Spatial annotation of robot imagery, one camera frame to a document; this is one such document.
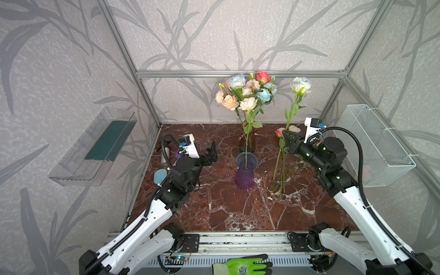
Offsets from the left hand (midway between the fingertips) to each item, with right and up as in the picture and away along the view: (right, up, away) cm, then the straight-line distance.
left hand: (207, 143), depth 69 cm
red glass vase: (+18, +3, +6) cm, 19 cm away
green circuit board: (-12, -48, +1) cm, 50 cm away
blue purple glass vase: (+17, -19, +19) cm, 32 cm away
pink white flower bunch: (+43, -14, +30) cm, 54 cm away
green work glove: (+16, -49, -2) cm, 52 cm away
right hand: (+30, +5, -3) cm, 31 cm away
